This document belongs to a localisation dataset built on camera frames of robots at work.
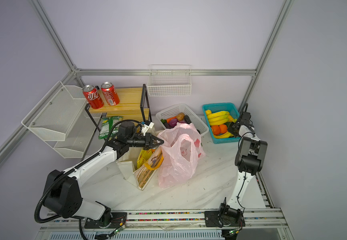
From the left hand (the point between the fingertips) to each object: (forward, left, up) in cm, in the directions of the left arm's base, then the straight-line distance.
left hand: (162, 142), depth 75 cm
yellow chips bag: (-2, +11, -12) cm, 16 cm away
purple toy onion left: (+31, -4, -18) cm, 36 cm away
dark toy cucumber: (+35, -15, -19) cm, 43 cm away
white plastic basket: (+42, -4, -18) cm, 45 cm away
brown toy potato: (+38, -10, -19) cm, 43 cm away
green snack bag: (+15, +35, -5) cm, 39 cm away
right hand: (+24, -45, -16) cm, 54 cm away
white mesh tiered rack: (+11, +54, +5) cm, 55 cm away
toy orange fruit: (+25, -41, -18) cm, 51 cm away
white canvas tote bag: (-9, +17, -6) cm, 21 cm away
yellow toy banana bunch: (+32, -37, -15) cm, 51 cm away
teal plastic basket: (+47, -47, -17) cm, 69 cm away
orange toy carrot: (+34, -1, -19) cm, 39 cm away
